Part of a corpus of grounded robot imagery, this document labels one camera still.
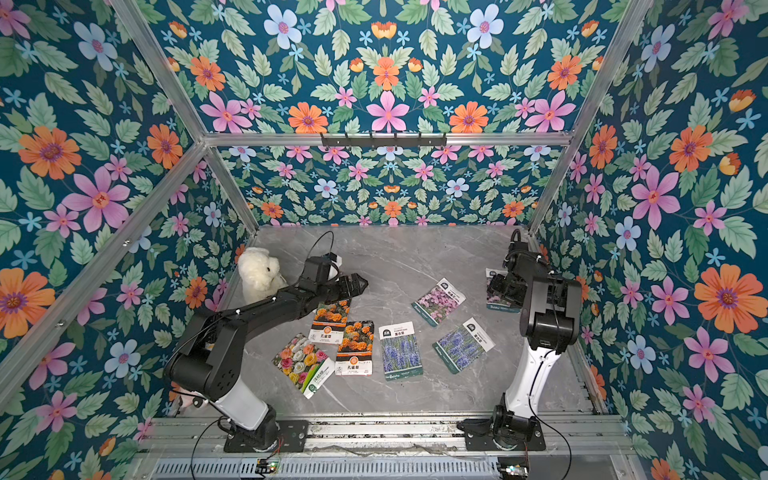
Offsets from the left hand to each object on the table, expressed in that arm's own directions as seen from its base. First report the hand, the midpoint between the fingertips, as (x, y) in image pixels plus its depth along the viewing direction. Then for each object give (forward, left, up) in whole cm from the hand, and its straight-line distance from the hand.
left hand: (362, 283), depth 92 cm
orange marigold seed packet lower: (-17, +3, -9) cm, 20 cm away
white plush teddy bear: (0, +28, +9) cm, 30 cm away
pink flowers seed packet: (-5, -44, -9) cm, 45 cm away
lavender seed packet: (-19, -11, -10) cm, 24 cm away
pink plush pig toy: (-37, +25, +25) cm, 51 cm away
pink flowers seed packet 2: (-4, -25, -9) cm, 27 cm away
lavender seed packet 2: (-19, -29, -10) cm, 36 cm away
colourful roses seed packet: (-21, +17, -10) cm, 29 cm away
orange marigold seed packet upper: (-8, +11, -9) cm, 16 cm away
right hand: (-4, -49, -9) cm, 50 cm away
